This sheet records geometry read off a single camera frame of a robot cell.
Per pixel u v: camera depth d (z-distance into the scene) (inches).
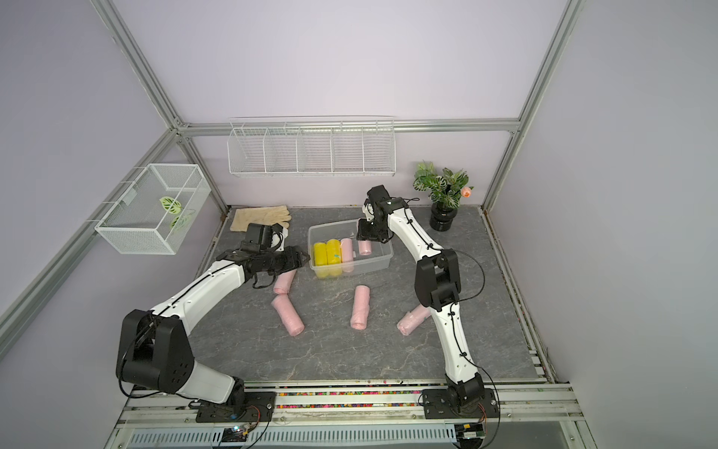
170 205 31.7
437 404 29.1
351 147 39.9
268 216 47.1
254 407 28.7
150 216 32.3
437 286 24.0
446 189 36.7
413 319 33.5
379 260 37.2
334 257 39.2
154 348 16.9
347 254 40.0
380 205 29.1
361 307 34.9
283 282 36.3
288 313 34.2
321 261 39.3
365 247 36.9
